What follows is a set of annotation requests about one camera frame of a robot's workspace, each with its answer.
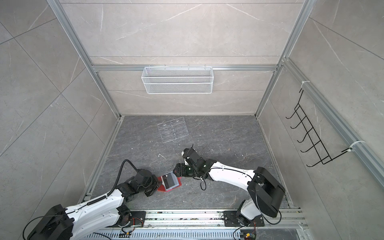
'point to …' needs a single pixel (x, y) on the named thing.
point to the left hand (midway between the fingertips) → (164, 178)
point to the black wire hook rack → (318, 148)
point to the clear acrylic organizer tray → (173, 129)
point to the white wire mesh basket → (177, 80)
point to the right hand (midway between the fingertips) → (177, 171)
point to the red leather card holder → (169, 181)
